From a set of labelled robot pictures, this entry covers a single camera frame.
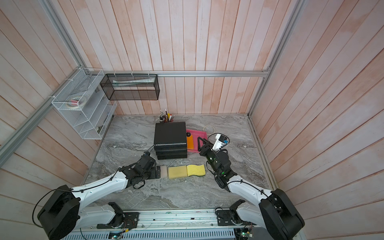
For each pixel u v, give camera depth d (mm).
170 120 1040
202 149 711
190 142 947
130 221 729
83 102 741
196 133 1046
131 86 1040
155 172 776
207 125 1144
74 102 736
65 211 404
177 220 746
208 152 702
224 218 731
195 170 886
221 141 694
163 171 877
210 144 726
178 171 887
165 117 957
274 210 413
